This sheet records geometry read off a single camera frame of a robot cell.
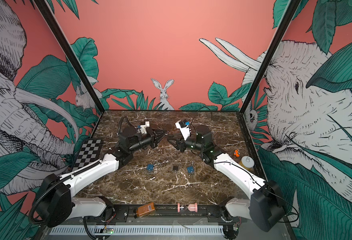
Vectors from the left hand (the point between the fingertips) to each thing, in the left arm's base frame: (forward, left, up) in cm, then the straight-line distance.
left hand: (168, 129), depth 70 cm
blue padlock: (-5, +13, -31) cm, 34 cm away
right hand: (-2, 0, -4) cm, 4 cm away
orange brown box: (-29, +13, -27) cm, 42 cm away
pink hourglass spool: (-29, -11, -29) cm, 42 cm away
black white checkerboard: (+4, +52, -28) cm, 59 cm away
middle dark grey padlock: (-6, -3, -31) cm, 32 cm away
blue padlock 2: (-8, -12, -30) cm, 33 cm away
